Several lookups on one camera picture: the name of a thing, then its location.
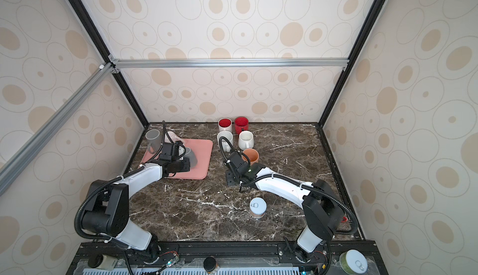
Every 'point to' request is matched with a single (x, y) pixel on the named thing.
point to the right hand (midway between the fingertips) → (231, 175)
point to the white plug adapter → (102, 261)
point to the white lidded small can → (257, 208)
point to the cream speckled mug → (225, 145)
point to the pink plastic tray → (203, 149)
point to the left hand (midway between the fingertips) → (193, 159)
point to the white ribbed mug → (246, 140)
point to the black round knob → (209, 264)
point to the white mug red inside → (224, 124)
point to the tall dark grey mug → (154, 138)
